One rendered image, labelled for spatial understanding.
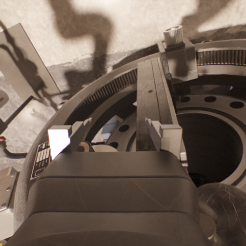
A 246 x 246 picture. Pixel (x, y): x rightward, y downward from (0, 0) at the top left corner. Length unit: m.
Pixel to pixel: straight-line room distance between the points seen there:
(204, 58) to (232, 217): 0.47
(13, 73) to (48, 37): 0.34
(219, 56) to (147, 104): 0.32
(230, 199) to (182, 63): 0.29
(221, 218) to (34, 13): 1.04
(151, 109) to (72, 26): 0.74
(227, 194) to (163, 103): 0.18
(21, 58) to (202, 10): 0.96
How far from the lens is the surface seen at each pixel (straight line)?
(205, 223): 0.20
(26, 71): 1.19
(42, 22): 1.05
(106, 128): 0.96
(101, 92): 0.56
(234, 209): 0.27
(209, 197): 0.28
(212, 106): 0.56
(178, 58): 0.43
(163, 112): 0.31
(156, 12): 0.91
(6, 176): 0.49
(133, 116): 0.58
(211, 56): 0.61
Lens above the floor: 0.91
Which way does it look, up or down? 50 degrees down
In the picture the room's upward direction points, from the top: 170 degrees counter-clockwise
